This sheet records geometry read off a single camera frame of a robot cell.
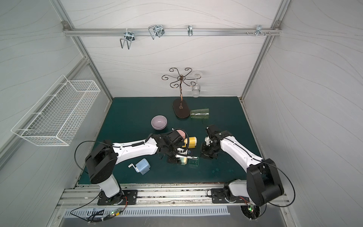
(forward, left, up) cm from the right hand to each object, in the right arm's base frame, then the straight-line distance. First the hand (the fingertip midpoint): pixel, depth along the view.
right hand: (201, 155), depth 83 cm
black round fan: (-26, -26, -9) cm, 37 cm away
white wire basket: (+4, +73, +27) cm, 78 cm away
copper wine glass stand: (+42, +16, -4) cm, 45 cm away
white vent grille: (-28, +26, -5) cm, 39 cm away
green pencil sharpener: (-4, +10, +2) cm, 11 cm away
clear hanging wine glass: (+41, +4, +17) cm, 45 cm away
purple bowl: (+24, +30, -1) cm, 39 cm away
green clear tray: (-2, +4, -5) cm, 7 cm away
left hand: (-2, +12, 0) cm, 12 cm away
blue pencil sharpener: (-9, +33, +3) cm, 34 cm away
